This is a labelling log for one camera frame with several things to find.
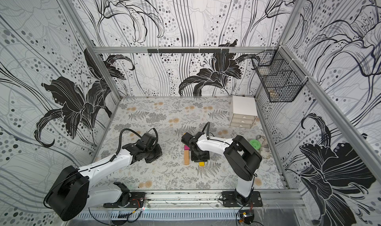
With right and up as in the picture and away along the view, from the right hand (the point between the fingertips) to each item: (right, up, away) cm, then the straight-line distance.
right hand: (200, 159), depth 88 cm
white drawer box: (+29, +29, +5) cm, 41 cm away
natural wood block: (-8, +1, -2) cm, 9 cm away
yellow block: (+1, -1, -4) cm, 5 cm away
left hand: (-21, +3, -3) cm, 22 cm away
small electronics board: (+22, -21, -18) cm, 36 cm away
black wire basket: (+48, +50, -1) cm, 69 cm away
